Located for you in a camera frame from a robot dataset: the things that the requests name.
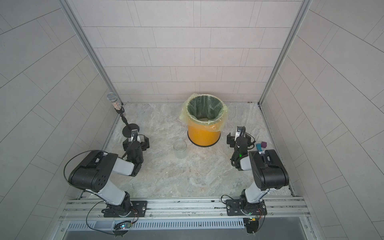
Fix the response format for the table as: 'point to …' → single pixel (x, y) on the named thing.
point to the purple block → (263, 144)
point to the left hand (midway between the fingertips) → (139, 134)
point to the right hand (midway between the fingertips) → (238, 131)
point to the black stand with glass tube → (127, 129)
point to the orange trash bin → (201, 136)
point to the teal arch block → (258, 146)
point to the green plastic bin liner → (206, 111)
